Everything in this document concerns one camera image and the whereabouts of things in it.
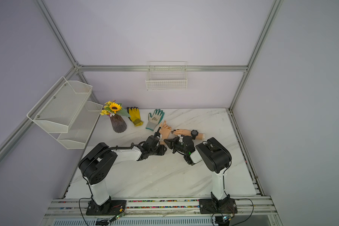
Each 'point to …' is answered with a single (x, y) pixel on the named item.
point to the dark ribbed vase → (119, 124)
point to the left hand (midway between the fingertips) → (164, 154)
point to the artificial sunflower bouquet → (112, 108)
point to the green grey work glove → (155, 120)
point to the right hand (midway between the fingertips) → (164, 140)
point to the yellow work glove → (134, 116)
